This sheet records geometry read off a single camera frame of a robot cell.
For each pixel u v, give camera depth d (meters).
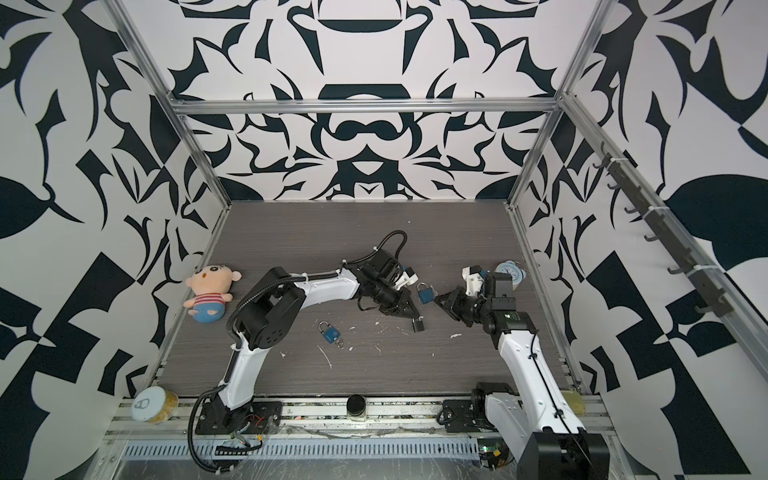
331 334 0.87
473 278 0.76
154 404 0.72
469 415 0.74
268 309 0.55
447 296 0.72
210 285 0.89
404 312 0.83
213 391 0.65
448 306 0.71
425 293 0.95
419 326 0.86
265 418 0.73
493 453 0.71
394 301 0.82
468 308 0.69
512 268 0.97
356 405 0.67
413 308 0.86
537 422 0.42
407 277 0.87
